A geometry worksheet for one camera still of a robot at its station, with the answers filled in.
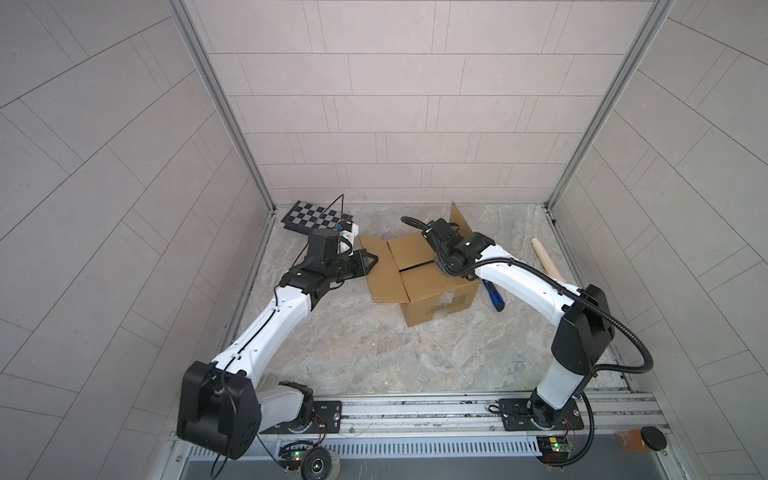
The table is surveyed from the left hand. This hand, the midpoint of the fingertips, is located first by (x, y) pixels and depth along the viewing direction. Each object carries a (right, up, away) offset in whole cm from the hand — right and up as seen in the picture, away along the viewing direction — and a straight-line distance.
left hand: (385, 257), depth 77 cm
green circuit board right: (+39, -43, -10) cm, 59 cm away
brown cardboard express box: (+5, -4, +3) cm, 7 cm away
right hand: (+19, 0, +9) cm, 21 cm away
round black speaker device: (-12, -38, -21) cm, 45 cm away
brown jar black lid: (+55, -36, -16) cm, 68 cm away
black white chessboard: (-31, +12, +31) cm, 45 cm away
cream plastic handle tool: (+52, -3, +20) cm, 56 cm away
